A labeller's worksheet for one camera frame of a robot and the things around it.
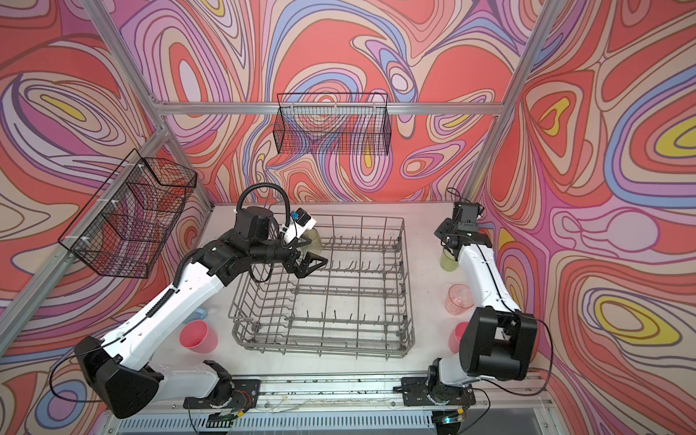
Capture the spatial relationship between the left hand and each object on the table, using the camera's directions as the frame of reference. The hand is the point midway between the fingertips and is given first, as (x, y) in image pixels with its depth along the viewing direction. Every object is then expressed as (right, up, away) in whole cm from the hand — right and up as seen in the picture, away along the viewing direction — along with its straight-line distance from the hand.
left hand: (320, 249), depth 70 cm
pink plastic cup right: (+41, -28, +14) cm, 52 cm away
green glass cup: (+42, -6, +22) cm, 48 cm away
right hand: (+40, +3, +17) cm, 44 cm away
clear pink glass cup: (+45, -19, +21) cm, 53 cm away
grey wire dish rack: (+10, -20, +18) cm, 29 cm away
